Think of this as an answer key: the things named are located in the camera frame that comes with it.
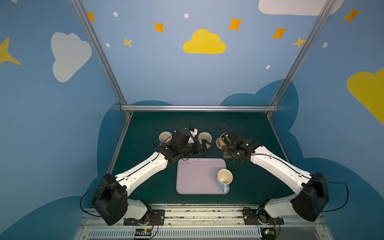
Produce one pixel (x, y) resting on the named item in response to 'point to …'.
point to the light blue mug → (224, 178)
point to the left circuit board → (143, 232)
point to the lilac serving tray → (199, 176)
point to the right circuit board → (268, 233)
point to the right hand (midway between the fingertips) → (228, 149)
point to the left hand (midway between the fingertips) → (207, 146)
